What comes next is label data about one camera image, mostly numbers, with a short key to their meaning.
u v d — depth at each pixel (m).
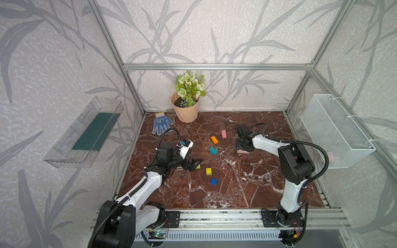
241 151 0.92
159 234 0.71
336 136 0.64
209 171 0.88
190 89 0.98
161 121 1.15
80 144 0.64
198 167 0.91
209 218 0.75
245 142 0.74
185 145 0.72
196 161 0.74
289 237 0.70
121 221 0.40
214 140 1.03
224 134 1.06
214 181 0.86
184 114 1.04
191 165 0.74
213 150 0.98
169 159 0.67
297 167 0.51
